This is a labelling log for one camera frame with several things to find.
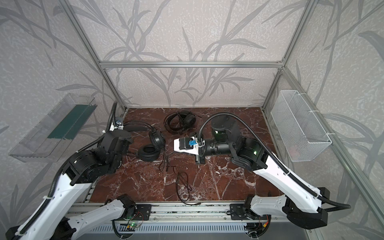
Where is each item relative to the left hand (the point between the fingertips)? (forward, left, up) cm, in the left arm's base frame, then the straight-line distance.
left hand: (119, 131), depth 63 cm
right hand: (-9, -27, +9) cm, 30 cm away
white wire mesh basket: (-2, -77, 0) cm, 77 cm away
